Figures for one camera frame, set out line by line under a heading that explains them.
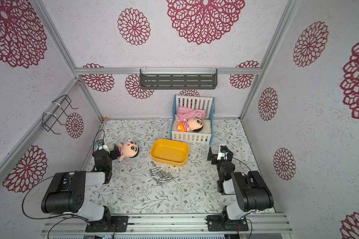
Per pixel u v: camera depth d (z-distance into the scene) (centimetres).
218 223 73
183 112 112
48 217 44
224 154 75
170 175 90
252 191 45
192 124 100
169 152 101
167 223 75
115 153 85
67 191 46
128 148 93
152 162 97
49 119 73
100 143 78
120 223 73
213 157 80
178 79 95
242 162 78
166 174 90
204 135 100
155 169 92
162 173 90
